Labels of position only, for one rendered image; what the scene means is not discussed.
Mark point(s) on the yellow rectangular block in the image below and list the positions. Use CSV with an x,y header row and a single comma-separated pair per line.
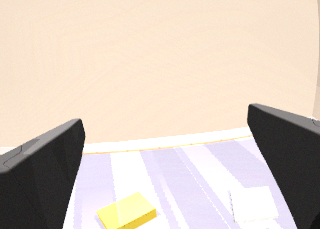
x,y
129,213

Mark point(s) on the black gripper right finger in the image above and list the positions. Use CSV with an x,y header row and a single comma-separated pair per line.
x,y
290,144

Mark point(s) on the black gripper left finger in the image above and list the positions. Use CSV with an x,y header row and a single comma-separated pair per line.
x,y
37,178

